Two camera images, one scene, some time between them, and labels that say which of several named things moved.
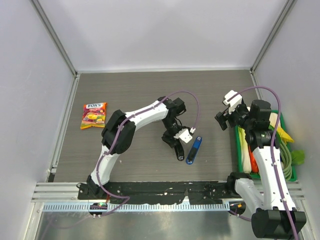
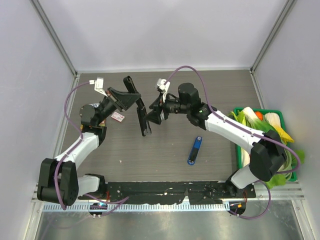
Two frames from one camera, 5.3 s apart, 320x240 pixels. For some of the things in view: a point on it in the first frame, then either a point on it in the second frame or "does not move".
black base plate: x=194 y=192 does not move
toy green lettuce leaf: x=297 y=157 does not move
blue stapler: x=193 y=151 does not move
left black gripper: x=167 y=138 -> x=121 y=100
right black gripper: x=241 y=106 -> x=154 y=116
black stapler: x=179 y=150 -> x=141 y=112
